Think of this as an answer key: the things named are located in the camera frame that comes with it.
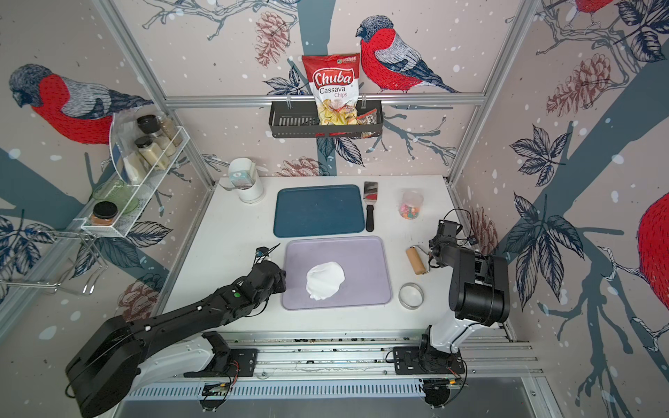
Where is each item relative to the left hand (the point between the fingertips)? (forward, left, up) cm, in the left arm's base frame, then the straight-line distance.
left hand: (288, 269), depth 87 cm
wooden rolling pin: (+5, -45, -4) cm, 46 cm away
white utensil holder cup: (+35, +22, -2) cm, 41 cm away
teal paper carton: (+37, +24, +6) cm, 44 cm away
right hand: (+13, -56, -5) cm, 58 cm away
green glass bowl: (+9, +43, +30) cm, 53 cm away
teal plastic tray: (+29, -8, -6) cm, 31 cm away
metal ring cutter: (-4, -44, -5) cm, 45 cm away
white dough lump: (-2, -12, -6) cm, 13 cm away
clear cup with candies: (+28, -46, +1) cm, 54 cm away
